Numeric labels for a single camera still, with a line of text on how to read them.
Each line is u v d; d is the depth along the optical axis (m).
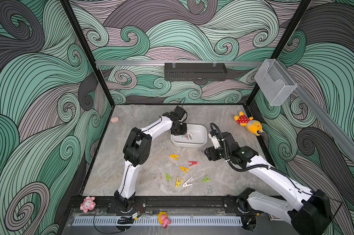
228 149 0.59
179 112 0.78
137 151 0.54
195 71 0.98
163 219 0.67
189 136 0.98
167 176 0.82
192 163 0.88
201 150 0.90
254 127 0.98
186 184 0.79
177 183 0.80
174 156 0.90
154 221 0.70
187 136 0.98
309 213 0.37
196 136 1.01
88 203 0.71
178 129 0.82
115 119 1.09
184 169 0.85
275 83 0.77
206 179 0.81
